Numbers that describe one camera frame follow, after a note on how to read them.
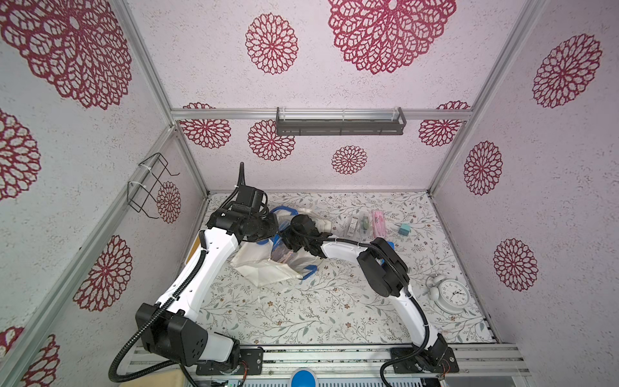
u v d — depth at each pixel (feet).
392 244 3.28
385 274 1.92
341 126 2.85
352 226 3.48
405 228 3.46
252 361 2.41
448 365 2.35
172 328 1.26
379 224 3.50
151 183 2.60
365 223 3.48
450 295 2.73
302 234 2.62
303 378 2.29
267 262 2.42
